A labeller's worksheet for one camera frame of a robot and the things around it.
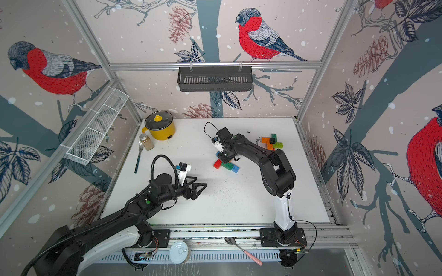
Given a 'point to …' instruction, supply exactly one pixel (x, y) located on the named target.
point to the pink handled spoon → (231, 241)
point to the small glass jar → (147, 142)
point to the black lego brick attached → (272, 140)
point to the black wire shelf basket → (212, 79)
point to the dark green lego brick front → (227, 165)
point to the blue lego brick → (235, 168)
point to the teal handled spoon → (140, 149)
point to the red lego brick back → (217, 164)
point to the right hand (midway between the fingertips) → (226, 157)
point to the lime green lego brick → (278, 145)
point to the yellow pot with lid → (160, 125)
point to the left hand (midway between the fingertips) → (203, 180)
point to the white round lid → (178, 252)
